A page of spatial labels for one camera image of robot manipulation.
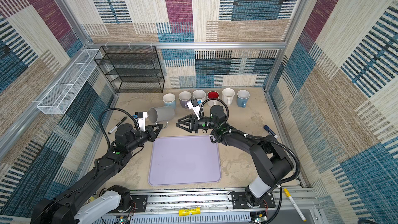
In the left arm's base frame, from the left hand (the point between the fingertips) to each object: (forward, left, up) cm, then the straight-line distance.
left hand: (162, 123), depth 78 cm
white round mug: (+31, -28, -13) cm, 44 cm away
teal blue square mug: (+25, -47, -10) cm, 54 cm away
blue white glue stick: (+4, -62, -18) cm, 64 cm away
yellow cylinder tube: (-35, -12, -18) cm, 41 cm away
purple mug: (+31, -8, -15) cm, 35 cm away
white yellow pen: (-29, -60, -19) cm, 69 cm away
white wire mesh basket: (+7, +45, +13) cm, 47 cm away
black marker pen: (+15, +32, -20) cm, 41 cm away
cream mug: (+31, -19, -12) cm, 38 cm away
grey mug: (+1, -1, +6) cm, 6 cm away
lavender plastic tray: (-11, -9, -21) cm, 25 cm away
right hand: (-3, -8, +3) cm, 10 cm away
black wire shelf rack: (+48, +29, -4) cm, 56 cm away
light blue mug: (+28, +2, -14) cm, 31 cm away
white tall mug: (+29, -38, -12) cm, 49 cm away
